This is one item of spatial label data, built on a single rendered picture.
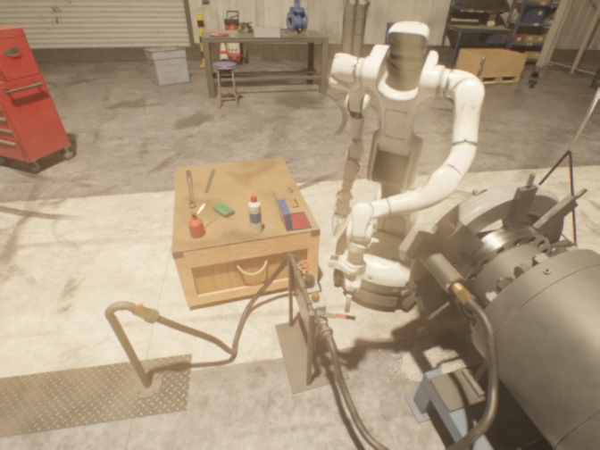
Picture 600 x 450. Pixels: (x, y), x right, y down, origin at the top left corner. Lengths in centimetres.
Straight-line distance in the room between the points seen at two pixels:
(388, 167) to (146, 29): 843
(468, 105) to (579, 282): 66
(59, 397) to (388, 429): 155
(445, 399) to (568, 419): 48
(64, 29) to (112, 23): 102
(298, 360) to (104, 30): 884
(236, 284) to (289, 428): 84
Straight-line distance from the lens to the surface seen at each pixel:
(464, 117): 118
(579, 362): 125
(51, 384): 217
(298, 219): 196
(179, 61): 714
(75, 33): 995
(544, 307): 130
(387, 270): 189
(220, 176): 247
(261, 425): 174
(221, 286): 205
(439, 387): 162
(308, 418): 174
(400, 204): 110
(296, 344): 192
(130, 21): 954
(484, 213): 143
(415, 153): 146
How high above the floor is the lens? 160
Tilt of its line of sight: 37 degrees down
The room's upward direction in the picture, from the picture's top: 2 degrees clockwise
